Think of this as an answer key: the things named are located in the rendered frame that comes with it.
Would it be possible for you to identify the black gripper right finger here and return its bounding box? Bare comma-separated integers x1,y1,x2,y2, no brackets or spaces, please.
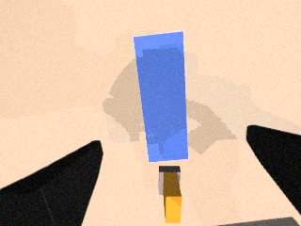
246,124,301,216

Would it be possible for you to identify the grey rectangular frame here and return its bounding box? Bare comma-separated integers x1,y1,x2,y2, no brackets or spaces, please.
158,166,181,195

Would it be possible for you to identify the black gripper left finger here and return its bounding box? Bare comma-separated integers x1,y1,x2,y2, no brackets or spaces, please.
0,140,103,226

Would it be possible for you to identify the yellow rectangular block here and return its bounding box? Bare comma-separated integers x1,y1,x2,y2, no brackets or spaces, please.
163,172,182,223

